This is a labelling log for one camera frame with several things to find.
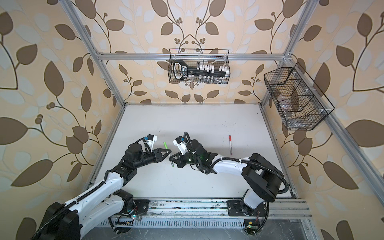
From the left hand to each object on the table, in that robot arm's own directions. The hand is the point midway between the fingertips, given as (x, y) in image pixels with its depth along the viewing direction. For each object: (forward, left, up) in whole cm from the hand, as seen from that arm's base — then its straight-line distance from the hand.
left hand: (170, 151), depth 78 cm
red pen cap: (+19, -36, -15) cm, 43 cm away
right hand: (-3, 0, -3) cm, 5 cm away
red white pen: (+12, -35, -15) cm, 40 cm away
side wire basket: (+17, -65, +17) cm, 69 cm away
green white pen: (+2, +3, +2) cm, 4 cm away
